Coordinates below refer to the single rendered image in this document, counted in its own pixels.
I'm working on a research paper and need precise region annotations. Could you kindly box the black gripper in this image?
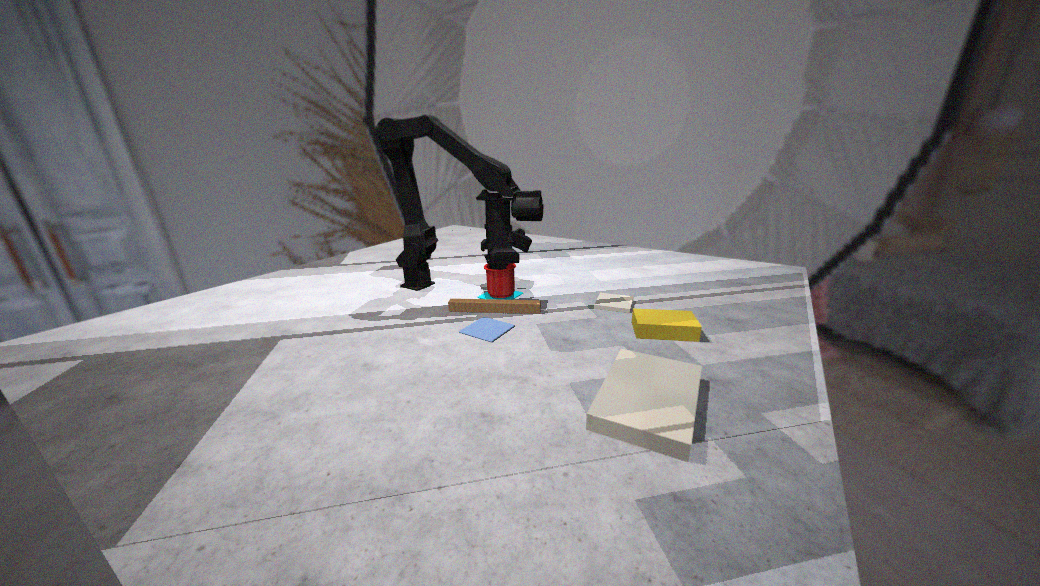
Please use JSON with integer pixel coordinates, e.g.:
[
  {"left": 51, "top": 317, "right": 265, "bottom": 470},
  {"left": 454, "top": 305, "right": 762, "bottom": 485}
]
[{"left": 480, "top": 221, "right": 519, "bottom": 270}]

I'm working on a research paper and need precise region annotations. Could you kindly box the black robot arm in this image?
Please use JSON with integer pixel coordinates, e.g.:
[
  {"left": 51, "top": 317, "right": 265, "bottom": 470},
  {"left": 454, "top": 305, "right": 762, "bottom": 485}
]
[{"left": 375, "top": 114, "right": 543, "bottom": 291}]

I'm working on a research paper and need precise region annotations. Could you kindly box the olive yellow rectangular block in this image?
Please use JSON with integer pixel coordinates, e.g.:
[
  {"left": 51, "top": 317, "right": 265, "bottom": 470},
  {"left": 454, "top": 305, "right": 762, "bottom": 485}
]
[{"left": 632, "top": 309, "right": 702, "bottom": 342}]

